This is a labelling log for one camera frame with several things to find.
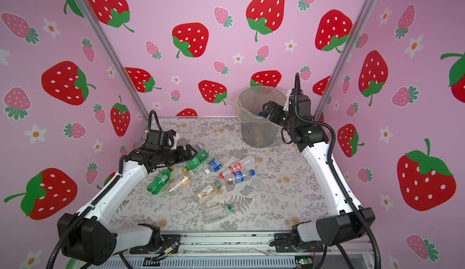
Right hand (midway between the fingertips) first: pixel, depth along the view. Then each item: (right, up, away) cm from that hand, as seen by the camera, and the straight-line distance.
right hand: (270, 108), depth 72 cm
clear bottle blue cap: (-13, -32, +17) cm, 38 cm away
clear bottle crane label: (-27, -38, +12) cm, 48 cm away
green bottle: (-52, -34, +14) cm, 64 cm away
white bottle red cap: (-11, -27, +21) cm, 36 cm away
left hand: (-35, -20, +9) cm, 41 cm away
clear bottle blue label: (-25, -27, +21) cm, 42 cm away
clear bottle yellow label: (-42, -35, +16) cm, 56 cm away
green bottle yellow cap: (-33, -22, +25) cm, 47 cm away
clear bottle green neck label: (-24, -47, +10) cm, 54 cm away
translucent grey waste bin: (-2, -9, +32) cm, 34 cm away
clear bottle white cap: (-36, -18, +29) cm, 50 cm away
